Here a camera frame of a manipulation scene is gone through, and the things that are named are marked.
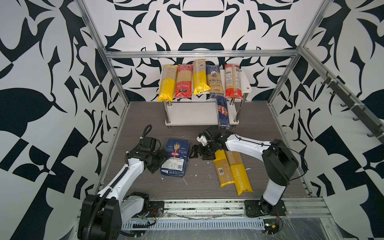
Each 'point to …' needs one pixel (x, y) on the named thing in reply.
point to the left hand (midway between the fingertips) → (164, 157)
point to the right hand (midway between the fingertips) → (194, 155)
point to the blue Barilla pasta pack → (176, 164)
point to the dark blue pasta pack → (223, 113)
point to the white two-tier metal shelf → (201, 110)
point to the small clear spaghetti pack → (225, 174)
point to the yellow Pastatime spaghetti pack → (241, 178)
